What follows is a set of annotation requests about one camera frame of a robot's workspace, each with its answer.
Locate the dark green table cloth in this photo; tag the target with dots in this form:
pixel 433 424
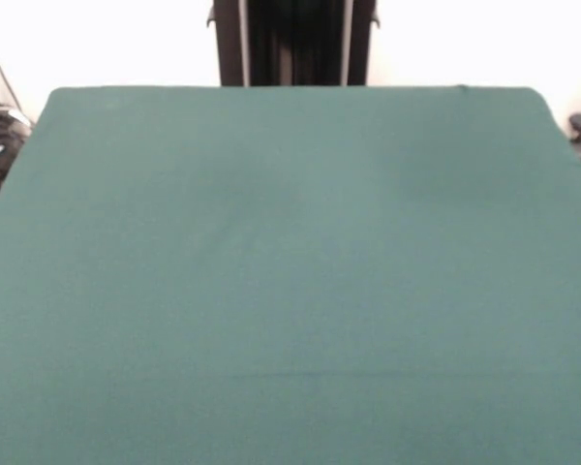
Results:
pixel 290 266

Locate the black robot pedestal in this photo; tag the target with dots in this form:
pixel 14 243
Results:
pixel 230 43

